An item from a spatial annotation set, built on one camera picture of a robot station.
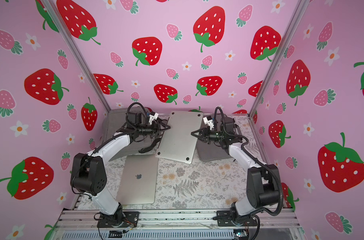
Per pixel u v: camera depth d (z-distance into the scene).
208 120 0.78
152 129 0.76
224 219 0.73
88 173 0.47
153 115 0.82
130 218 0.75
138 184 0.86
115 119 1.08
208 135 0.73
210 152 0.97
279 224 0.73
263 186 0.44
